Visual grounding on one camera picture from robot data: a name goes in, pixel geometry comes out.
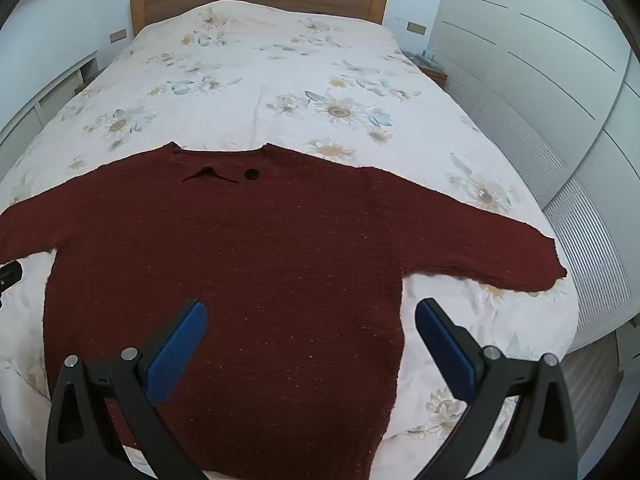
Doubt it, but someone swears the white wardrobe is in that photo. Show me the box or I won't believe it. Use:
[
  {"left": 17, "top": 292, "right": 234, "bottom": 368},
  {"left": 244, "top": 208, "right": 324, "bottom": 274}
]
[{"left": 427, "top": 0, "right": 640, "bottom": 351}]

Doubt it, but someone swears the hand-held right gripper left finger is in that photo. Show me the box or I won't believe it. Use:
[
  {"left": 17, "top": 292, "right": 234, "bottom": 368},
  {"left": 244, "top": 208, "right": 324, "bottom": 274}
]
[{"left": 45, "top": 299, "right": 209, "bottom": 480}]

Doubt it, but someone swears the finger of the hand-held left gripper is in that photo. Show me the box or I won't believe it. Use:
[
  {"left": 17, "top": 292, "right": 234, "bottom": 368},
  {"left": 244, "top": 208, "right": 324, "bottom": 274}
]
[{"left": 0, "top": 260, "right": 23, "bottom": 306}]

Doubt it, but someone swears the white floral bed sheet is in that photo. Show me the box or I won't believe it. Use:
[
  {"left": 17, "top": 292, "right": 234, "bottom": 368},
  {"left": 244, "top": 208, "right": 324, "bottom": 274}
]
[{"left": 0, "top": 0, "right": 581, "bottom": 480}]

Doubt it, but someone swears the white low shelf unit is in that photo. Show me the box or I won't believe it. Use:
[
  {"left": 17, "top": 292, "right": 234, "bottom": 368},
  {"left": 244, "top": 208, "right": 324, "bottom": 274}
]
[{"left": 0, "top": 50, "right": 101, "bottom": 161}]

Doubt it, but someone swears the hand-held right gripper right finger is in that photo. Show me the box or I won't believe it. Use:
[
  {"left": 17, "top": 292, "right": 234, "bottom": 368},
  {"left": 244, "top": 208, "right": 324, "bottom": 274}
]
[{"left": 415, "top": 298, "right": 579, "bottom": 480}]

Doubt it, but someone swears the wooden nightstand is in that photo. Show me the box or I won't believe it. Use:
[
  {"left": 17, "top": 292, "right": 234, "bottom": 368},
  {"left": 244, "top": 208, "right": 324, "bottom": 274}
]
[{"left": 400, "top": 49, "right": 448, "bottom": 86}]

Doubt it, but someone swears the dark red knit sweater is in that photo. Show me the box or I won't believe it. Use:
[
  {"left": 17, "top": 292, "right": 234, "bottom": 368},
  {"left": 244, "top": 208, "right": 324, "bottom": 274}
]
[{"left": 0, "top": 142, "right": 568, "bottom": 476}]

